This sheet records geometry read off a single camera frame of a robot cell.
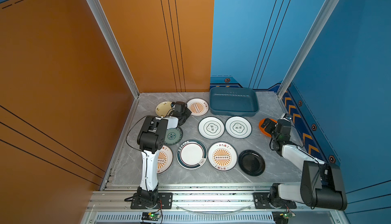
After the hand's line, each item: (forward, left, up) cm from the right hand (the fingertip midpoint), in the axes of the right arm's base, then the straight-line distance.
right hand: (270, 122), depth 91 cm
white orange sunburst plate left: (-19, +63, -10) cm, 66 cm away
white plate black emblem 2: (+3, +17, -10) cm, 20 cm away
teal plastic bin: (+28, +16, -11) cm, 34 cm away
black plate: (-20, +13, -10) cm, 26 cm away
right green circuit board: (-45, +2, -11) cm, 46 cm away
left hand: (+17, +49, -7) cm, 52 cm away
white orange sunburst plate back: (+21, +44, -9) cm, 49 cm away
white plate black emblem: (+2, +35, -9) cm, 36 cm away
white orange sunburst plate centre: (-17, +29, -9) cm, 35 cm away
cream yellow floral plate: (+18, +69, -8) cm, 71 cm away
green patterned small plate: (-3, +59, -9) cm, 60 cm away
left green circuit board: (-45, +65, -11) cm, 80 cm away
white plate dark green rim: (-15, +47, -11) cm, 51 cm away
